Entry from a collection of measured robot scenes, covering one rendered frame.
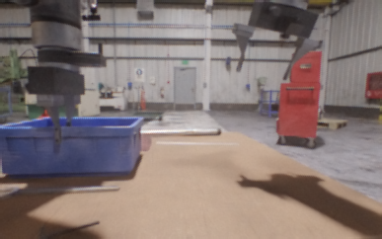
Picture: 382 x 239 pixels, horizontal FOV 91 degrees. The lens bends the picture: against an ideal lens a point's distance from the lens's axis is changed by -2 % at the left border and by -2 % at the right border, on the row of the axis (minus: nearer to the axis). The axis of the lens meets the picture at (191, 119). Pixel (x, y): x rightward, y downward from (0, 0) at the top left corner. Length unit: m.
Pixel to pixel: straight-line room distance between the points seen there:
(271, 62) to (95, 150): 10.90
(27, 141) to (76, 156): 0.11
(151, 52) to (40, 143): 10.10
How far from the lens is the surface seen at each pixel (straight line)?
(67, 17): 0.48
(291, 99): 2.87
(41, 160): 0.54
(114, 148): 0.47
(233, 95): 10.44
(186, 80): 10.11
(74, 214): 0.38
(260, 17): 0.46
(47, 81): 0.43
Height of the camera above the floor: 0.66
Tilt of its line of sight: 7 degrees down
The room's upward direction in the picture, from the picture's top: 1 degrees clockwise
